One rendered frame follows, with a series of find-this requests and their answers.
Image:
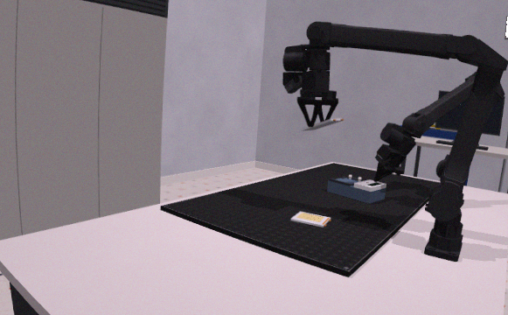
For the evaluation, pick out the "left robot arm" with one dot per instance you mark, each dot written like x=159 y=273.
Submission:
x=446 y=238

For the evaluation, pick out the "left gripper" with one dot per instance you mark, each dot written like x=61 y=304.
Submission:
x=321 y=81

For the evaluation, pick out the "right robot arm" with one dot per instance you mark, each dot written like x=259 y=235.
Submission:
x=394 y=134

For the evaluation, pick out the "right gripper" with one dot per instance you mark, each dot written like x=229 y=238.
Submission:
x=388 y=170

